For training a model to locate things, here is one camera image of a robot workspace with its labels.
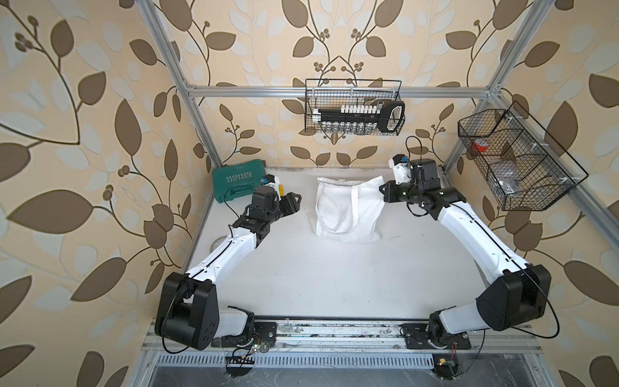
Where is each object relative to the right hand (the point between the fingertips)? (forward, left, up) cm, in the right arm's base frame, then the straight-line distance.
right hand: (381, 187), depth 82 cm
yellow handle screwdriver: (+20, +39, -22) cm, 49 cm away
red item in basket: (+14, -38, +6) cm, 41 cm away
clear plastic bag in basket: (-4, -37, +8) cm, 38 cm away
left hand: (0, +31, -2) cm, 31 cm away
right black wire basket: (-3, -42, +10) cm, 43 cm away
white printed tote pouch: (-4, +11, -8) cm, 14 cm away
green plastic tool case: (+24, +59, -19) cm, 66 cm away
